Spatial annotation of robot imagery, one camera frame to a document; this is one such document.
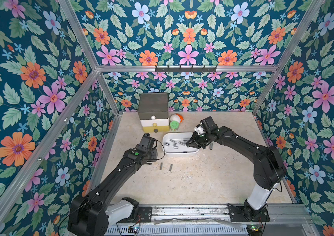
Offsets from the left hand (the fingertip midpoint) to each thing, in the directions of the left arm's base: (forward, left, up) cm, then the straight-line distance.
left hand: (153, 153), depth 83 cm
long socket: (-4, -3, -12) cm, 13 cm away
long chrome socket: (+8, -37, -11) cm, 40 cm away
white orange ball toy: (+34, -15, -7) cm, 38 cm away
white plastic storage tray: (+6, -17, -11) cm, 22 cm away
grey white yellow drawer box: (+26, 0, +8) cm, 27 cm away
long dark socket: (-4, -9, -12) cm, 16 cm away
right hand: (+4, -19, +2) cm, 20 cm away
